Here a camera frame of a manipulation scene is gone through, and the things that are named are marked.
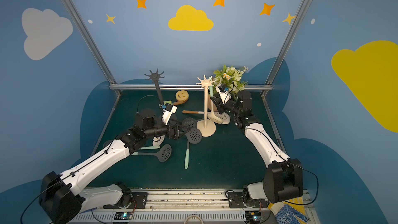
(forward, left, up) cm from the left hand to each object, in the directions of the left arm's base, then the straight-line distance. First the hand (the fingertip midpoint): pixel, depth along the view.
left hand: (187, 126), depth 71 cm
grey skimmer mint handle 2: (+8, -2, -24) cm, 26 cm away
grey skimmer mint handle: (+17, +3, -25) cm, 30 cm away
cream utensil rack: (+16, -10, -27) cm, 32 cm away
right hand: (+18, -14, +4) cm, 23 cm away
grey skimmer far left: (+1, +48, -21) cm, 52 cm away
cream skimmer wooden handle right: (+22, -21, -22) cm, 38 cm away
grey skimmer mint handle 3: (-3, +15, -25) cm, 30 cm away
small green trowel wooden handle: (+36, +15, -27) cm, 48 cm away
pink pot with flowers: (+32, -23, +2) cm, 40 cm away
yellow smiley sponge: (+42, +9, -24) cm, 49 cm away
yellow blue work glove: (-30, -49, -25) cm, 63 cm away
